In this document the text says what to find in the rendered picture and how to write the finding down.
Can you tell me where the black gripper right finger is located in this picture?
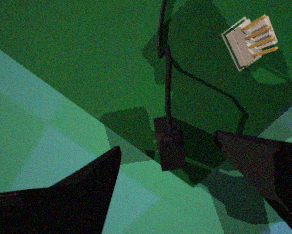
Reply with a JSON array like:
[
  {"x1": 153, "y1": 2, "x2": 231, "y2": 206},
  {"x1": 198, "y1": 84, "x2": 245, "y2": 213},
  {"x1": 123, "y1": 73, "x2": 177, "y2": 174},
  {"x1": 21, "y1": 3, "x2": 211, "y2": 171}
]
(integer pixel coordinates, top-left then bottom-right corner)
[{"x1": 214, "y1": 130, "x2": 292, "y2": 229}]

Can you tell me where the green circuit board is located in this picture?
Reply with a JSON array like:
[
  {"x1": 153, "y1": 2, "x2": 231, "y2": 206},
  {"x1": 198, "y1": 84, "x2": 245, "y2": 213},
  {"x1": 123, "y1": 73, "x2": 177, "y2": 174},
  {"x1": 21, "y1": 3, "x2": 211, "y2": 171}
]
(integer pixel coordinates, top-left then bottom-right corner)
[{"x1": 0, "y1": 0, "x2": 292, "y2": 188}]

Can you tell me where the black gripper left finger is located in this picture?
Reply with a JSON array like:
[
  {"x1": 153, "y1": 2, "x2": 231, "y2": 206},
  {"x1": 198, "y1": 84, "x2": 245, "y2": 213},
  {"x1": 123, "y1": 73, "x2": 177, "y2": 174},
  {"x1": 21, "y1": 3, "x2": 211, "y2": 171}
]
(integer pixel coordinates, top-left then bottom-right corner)
[{"x1": 0, "y1": 146, "x2": 122, "y2": 234}]

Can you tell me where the black cable with plug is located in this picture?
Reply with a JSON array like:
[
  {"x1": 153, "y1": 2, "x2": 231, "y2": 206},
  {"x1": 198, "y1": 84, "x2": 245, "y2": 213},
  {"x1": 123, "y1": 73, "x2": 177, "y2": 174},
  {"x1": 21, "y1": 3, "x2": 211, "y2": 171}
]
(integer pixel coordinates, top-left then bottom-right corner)
[{"x1": 153, "y1": 0, "x2": 186, "y2": 172}]

